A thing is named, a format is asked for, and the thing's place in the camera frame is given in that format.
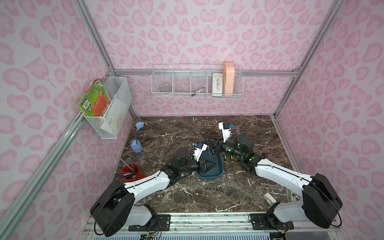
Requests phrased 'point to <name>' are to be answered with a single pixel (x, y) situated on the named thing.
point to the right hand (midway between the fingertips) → (204, 139)
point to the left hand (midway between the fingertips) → (216, 164)
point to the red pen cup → (131, 173)
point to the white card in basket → (217, 83)
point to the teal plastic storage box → (209, 154)
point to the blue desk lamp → (136, 145)
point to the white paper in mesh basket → (115, 115)
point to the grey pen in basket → (200, 90)
